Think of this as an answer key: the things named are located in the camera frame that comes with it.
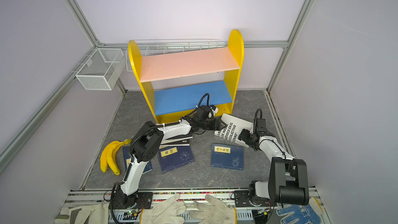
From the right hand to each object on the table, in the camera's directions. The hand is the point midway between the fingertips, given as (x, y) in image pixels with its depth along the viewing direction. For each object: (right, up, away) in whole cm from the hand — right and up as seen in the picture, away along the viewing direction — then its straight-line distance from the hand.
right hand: (245, 139), depth 91 cm
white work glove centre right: (-18, -30, -20) cm, 40 cm away
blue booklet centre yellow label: (-43, -10, -4) cm, 44 cm away
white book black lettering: (-8, +6, +5) cm, 11 cm away
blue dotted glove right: (+21, -30, -20) cm, 42 cm away
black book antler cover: (-39, -2, -2) cm, 40 cm away
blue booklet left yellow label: (-67, -10, -6) cm, 68 cm away
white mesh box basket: (-90, +42, +5) cm, 99 cm away
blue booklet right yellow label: (-11, -9, -4) cm, 15 cm away
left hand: (-12, +7, 0) cm, 14 cm away
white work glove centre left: (-42, -29, -20) cm, 55 cm away
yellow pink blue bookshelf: (-44, +20, +3) cm, 48 cm away
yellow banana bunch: (-76, -7, -9) cm, 77 cm away
